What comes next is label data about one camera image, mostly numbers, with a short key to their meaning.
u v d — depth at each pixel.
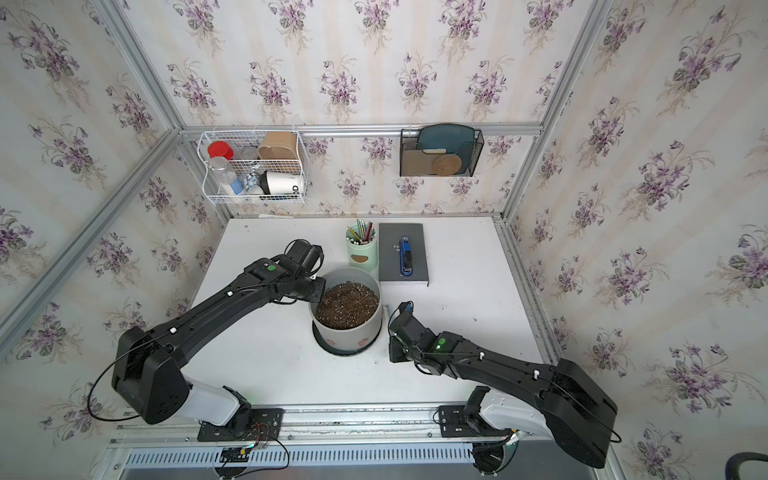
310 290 0.73
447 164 0.98
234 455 0.71
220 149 0.92
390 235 1.03
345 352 0.82
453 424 0.73
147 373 0.40
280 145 0.88
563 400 0.41
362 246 0.91
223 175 0.90
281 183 0.92
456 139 0.93
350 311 0.83
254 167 0.94
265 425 0.72
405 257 1.00
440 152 0.94
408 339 0.63
